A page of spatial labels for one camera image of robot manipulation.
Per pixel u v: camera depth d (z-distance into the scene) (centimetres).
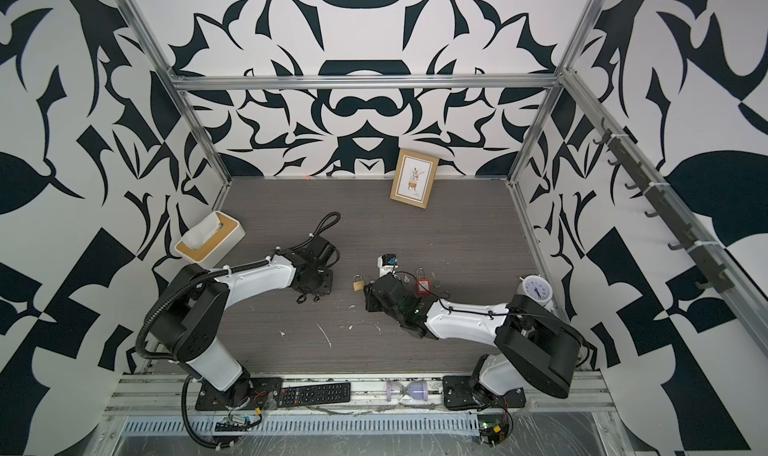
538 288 89
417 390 73
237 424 73
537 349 43
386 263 76
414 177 108
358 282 93
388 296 65
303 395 73
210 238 97
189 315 46
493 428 71
